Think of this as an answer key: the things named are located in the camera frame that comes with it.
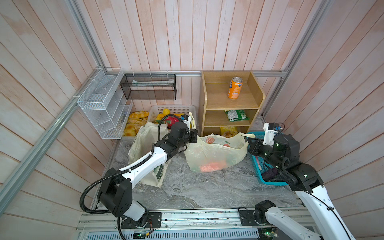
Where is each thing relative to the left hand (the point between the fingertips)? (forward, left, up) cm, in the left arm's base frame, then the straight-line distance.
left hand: (199, 134), depth 80 cm
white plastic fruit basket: (+34, +32, -15) cm, 49 cm away
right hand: (-10, -21, +10) cm, 25 cm away
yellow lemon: (+33, +23, -15) cm, 43 cm away
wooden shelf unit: (+19, -18, +9) cm, 28 cm away
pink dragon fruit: (+21, +20, -12) cm, 31 cm away
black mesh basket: (+41, +34, +2) cm, 53 cm away
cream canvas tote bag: (0, +32, -7) cm, 33 cm away
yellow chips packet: (+17, -23, -19) cm, 34 cm away
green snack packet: (+17, -24, -2) cm, 29 cm away
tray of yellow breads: (+28, +45, -18) cm, 56 cm away
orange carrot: (-12, -8, -15) cm, 21 cm away
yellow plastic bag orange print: (-8, -7, -7) cm, 12 cm away
